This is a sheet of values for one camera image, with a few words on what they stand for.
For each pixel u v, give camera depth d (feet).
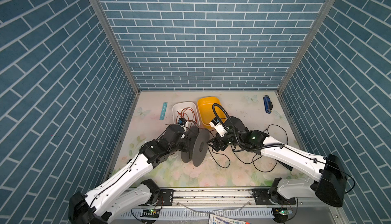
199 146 2.45
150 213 2.37
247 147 1.79
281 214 2.35
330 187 1.28
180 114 3.51
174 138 1.84
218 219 2.23
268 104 3.55
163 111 3.55
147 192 2.00
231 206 2.37
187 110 3.55
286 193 2.03
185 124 2.24
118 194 1.42
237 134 1.89
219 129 2.23
